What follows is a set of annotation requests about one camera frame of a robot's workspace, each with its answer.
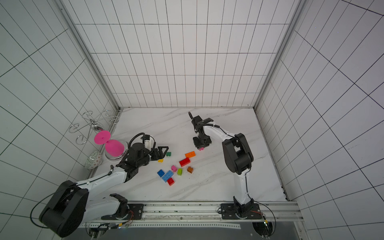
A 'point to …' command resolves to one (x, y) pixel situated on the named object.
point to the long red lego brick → (184, 162)
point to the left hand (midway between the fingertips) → (162, 150)
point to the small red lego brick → (170, 181)
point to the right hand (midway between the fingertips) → (201, 143)
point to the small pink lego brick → (174, 168)
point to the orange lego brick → (191, 154)
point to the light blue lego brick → (168, 175)
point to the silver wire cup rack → (96, 124)
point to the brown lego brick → (190, 169)
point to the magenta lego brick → (201, 148)
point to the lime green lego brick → (179, 171)
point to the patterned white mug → (94, 160)
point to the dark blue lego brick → (160, 173)
